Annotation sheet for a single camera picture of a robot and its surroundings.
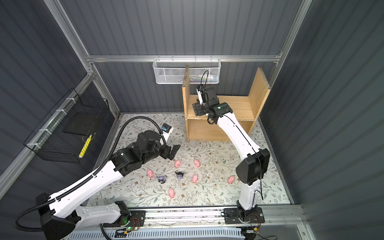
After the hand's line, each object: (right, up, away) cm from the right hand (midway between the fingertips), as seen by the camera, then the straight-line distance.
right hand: (203, 104), depth 82 cm
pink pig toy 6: (+16, -43, +3) cm, 46 cm away
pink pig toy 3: (-5, -42, +3) cm, 43 cm away
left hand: (-16, -19, -11) cm, 27 cm away
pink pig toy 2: (-4, -35, +9) cm, 36 cm away
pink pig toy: (-16, -35, +9) cm, 39 cm away
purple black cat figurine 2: (-23, -41, 0) cm, 48 cm away
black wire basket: (-69, -16, -10) cm, 71 cm away
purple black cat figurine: (-13, -40, +1) cm, 42 cm away
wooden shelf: (+25, -2, +4) cm, 25 cm away
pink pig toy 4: (-18, -49, -1) cm, 52 cm away
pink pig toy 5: (-31, -40, +5) cm, 51 cm away
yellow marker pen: (-56, -20, -12) cm, 61 cm away
